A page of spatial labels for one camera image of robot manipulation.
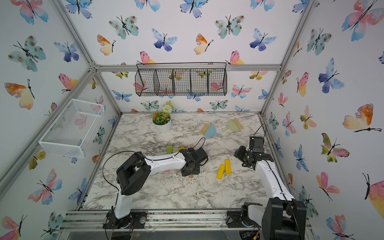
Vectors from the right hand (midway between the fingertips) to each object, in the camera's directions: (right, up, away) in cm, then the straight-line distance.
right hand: (239, 152), depth 85 cm
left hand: (-24, -12, +5) cm, 27 cm away
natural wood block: (-28, +2, +16) cm, 33 cm away
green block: (-42, -1, +14) cm, 45 cm away
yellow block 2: (-5, -10, +6) cm, 13 cm away
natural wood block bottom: (-28, -15, +3) cm, 32 cm away
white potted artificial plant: (-47, +19, +10) cm, 51 cm away
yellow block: (-35, 0, +16) cm, 38 cm away
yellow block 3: (-10, -12, +4) cm, 17 cm away
